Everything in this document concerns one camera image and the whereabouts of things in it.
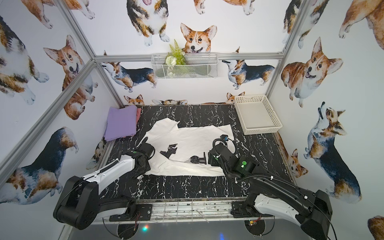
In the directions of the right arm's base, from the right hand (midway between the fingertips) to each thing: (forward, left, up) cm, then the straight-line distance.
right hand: (211, 154), depth 76 cm
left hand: (-1, +39, -14) cm, 41 cm away
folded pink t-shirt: (+42, +54, -15) cm, 70 cm away
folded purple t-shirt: (+31, +62, -11) cm, 71 cm away
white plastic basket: (+39, -36, -16) cm, 55 cm away
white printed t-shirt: (+10, +19, -16) cm, 27 cm away
